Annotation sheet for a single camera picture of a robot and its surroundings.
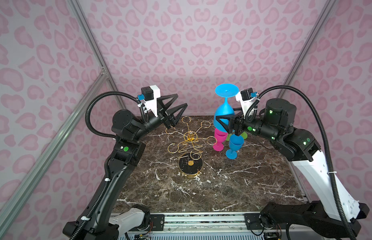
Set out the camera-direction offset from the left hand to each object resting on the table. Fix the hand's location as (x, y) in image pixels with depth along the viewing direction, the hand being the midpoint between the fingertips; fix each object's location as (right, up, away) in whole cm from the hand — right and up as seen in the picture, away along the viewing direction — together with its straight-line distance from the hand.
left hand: (181, 98), depth 50 cm
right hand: (+15, -5, +4) cm, 16 cm away
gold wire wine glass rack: (+3, -32, +42) cm, 53 cm away
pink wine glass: (+21, -15, +38) cm, 46 cm away
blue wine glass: (+28, -19, +35) cm, 49 cm away
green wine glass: (+25, -15, +38) cm, 48 cm away
